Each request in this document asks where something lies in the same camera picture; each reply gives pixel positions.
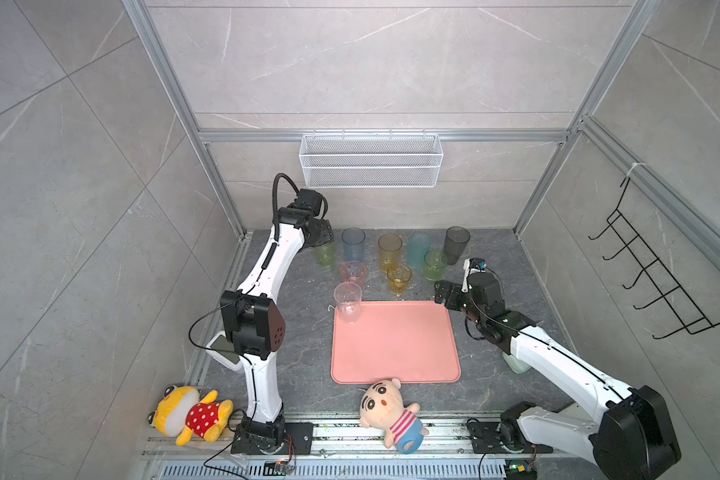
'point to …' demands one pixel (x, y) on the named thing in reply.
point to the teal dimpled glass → (419, 243)
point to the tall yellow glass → (390, 250)
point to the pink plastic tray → (410, 340)
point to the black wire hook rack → (659, 278)
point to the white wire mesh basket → (371, 161)
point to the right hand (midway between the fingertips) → (447, 283)
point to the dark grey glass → (455, 243)
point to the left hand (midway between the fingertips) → (318, 231)
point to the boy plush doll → (382, 407)
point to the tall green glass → (326, 255)
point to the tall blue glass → (353, 239)
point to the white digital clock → (222, 350)
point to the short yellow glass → (399, 276)
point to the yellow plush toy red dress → (184, 412)
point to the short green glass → (435, 261)
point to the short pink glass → (353, 271)
